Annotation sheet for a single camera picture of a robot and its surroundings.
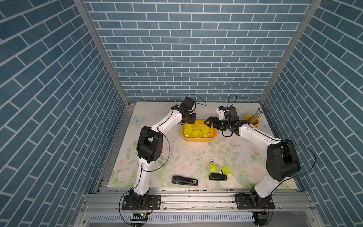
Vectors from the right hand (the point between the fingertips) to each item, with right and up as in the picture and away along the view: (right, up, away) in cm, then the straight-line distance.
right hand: (210, 123), depth 91 cm
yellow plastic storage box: (+1, -10, +4) cm, 10 cm away
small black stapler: (+3, -32, -7) cm, 33 cm away
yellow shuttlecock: (-15, -5, +5) cm, 17 cm away
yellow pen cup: (+29, +4, +11) cm, 32 cm away
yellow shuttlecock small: (-3, -5, +5) cm, 8 cm away
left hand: (-10, +2, +5) cm, 11 cm away
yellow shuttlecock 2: (-9, -7, +5) cm, 12 cm away
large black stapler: (-19, -30, -16) cm, 39 cm away
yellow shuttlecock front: (+1, -28, -5) cm, 28 cm away
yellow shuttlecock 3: (+8, -27, -10) cm, 30 cm away
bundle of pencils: (+32, +6, +3) cm, 33 cm away
